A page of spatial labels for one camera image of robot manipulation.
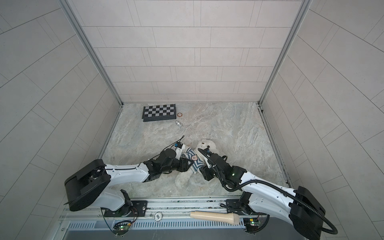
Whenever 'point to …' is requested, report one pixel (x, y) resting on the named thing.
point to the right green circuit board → (255, 223)
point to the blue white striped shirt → (198, 163)
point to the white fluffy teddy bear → (184, 180)
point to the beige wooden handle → (229, 218)
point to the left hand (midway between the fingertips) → (195, 162)
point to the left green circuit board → (124, 227)
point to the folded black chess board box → (159, 112)
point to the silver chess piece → (178, 124)
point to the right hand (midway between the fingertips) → (202, 170)
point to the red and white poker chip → (179, 114)
